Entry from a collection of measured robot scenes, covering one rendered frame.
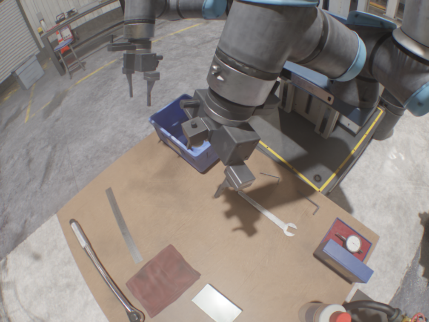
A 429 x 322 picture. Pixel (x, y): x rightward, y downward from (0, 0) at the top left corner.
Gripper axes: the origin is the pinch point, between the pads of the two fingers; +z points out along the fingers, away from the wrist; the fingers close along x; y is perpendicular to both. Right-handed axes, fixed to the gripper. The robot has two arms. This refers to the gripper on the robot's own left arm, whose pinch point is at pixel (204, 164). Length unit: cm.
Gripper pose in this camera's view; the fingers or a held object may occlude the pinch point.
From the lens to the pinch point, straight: 41.0
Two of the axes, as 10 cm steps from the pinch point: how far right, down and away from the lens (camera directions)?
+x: 4.8, 7.4, -4.7
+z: -2.9, 6.4, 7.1
